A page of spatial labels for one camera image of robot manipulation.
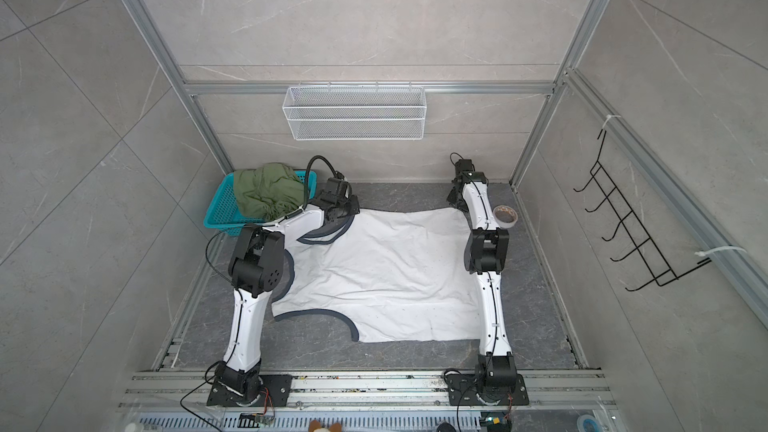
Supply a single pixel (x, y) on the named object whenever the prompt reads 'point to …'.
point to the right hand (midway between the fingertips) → (458, 201)
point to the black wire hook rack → (661, 274)
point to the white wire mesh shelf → (355, 113)
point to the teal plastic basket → (225, 210)
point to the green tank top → (269, 191)
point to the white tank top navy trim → (394, 276)
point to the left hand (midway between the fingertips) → (357, 197)
